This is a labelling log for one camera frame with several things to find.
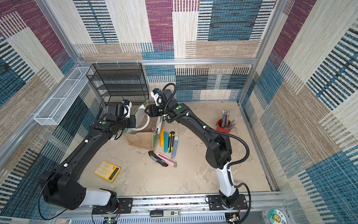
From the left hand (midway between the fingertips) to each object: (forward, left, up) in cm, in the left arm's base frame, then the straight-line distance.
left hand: (135, 118), depth 82 cm
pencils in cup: (+5, -56, -11) cm, 57 cm away
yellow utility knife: (0, -13, -22) cm, 25 cm away
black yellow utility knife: (-2, -20, -21) cm, 29 cm away
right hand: (+3, -10, +2) cm, 11 cm away
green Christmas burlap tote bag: (-10, -8, 0) cm, 13 cm away
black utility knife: (-15, -11, -22) cm, 29 cm away
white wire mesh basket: (-4, +37, +11) cm, 39 cm away
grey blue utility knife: (-7, -22, -22) cm, 32 cm away
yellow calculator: (-22, +18, -22) cm, 36 cm away
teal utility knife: (+1, -16, -22) cm, 27 cm away
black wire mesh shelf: (+39, +21, -1) cm, 44 cm away
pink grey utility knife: (-16, -18, -22) cm, 32 cm away
